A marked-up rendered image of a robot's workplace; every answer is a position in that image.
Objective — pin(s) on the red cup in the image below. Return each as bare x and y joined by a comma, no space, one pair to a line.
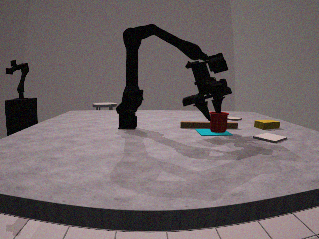
218,123

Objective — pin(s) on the yellow flat block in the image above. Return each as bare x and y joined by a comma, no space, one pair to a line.
266,124

